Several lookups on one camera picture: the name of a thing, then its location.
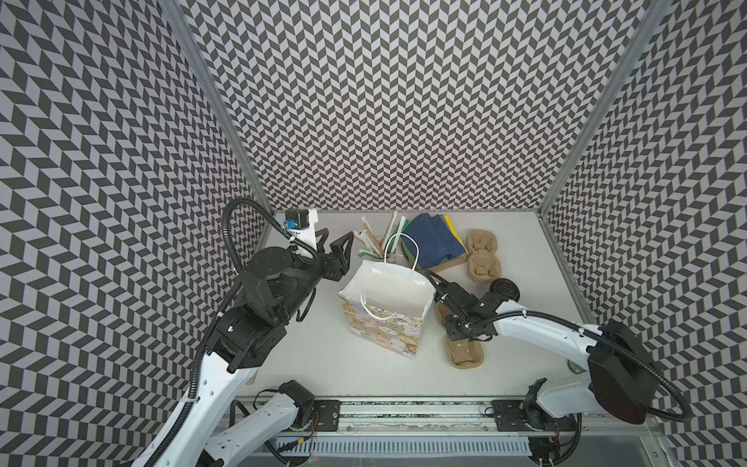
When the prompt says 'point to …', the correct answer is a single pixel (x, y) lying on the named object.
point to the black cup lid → (506, 288)
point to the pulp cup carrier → (465, 353)
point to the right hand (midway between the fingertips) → (458, 333)
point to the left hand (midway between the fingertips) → (340, 237)
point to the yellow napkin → (449, 222)
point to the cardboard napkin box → (453, 262)
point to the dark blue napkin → (436, 240)
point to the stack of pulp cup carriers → (483, 266)
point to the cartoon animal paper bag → (386, 302)
